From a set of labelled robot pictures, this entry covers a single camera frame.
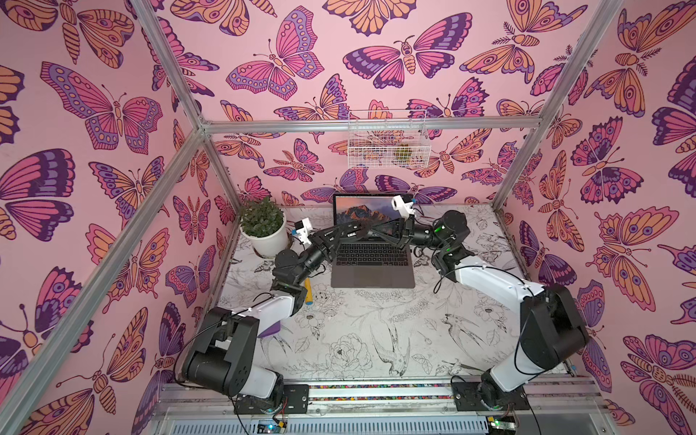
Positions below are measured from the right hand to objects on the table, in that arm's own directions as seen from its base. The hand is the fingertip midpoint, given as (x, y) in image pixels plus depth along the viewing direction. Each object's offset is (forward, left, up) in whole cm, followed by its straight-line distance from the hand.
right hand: (377, 230), depth 68 cm
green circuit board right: (-36, -34, -35) cm, 61 cm away
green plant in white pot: (+17, +38, -18) cm, 45 cm away
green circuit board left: (-38, +27, -36) cm, 59 cm away
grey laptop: (+13, +1, -35) cm, 37 cm away
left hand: (+4, +7, -5) cm, 10 cm away
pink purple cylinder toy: (-13, +31, -32) cm, 47 cm away
